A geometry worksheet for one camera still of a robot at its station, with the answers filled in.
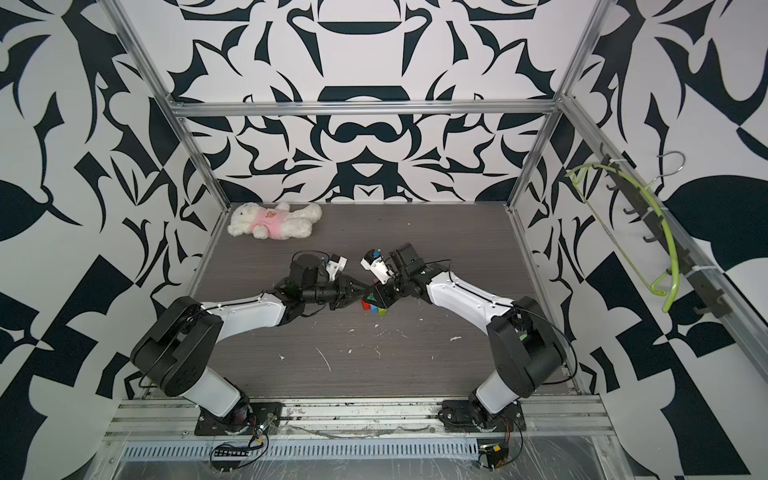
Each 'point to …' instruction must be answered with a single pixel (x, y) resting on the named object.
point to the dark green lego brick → (381, 311)
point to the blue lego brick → (374, 309)
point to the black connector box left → (231, 453)
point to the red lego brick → (366, 306)
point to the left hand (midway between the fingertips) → (369, 285)
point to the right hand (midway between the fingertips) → (368, 290)
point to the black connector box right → (496, 454)
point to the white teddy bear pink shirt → (280, 221)
